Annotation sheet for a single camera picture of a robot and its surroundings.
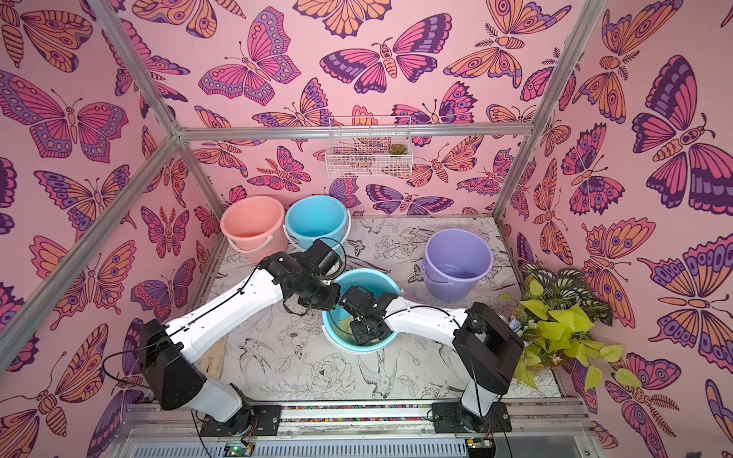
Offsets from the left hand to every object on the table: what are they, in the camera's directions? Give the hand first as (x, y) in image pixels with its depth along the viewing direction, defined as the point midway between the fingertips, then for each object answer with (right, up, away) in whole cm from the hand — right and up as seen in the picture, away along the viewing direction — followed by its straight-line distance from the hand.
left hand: (340, 302), depth 78 cm
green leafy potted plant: (+50, 0, -13) cm, 52 cm away
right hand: (+6, -10, +8) cm, 14 cm away
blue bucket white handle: (-11, +25, +24) cm, 37 cm away
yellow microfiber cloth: (0, -9, +8) cm, 12 cm away
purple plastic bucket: (+35, +11, +12) cm, 38 cm away
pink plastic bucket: (-36, +23, +31) cm, 53 cm away
